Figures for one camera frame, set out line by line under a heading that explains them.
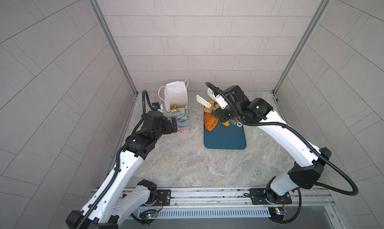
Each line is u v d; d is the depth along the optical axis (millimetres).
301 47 898
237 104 496
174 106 989
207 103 680
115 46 895
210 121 945
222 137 917
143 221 652
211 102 673
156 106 611
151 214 643
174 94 931
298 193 671
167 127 629
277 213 680
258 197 714
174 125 647
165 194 722
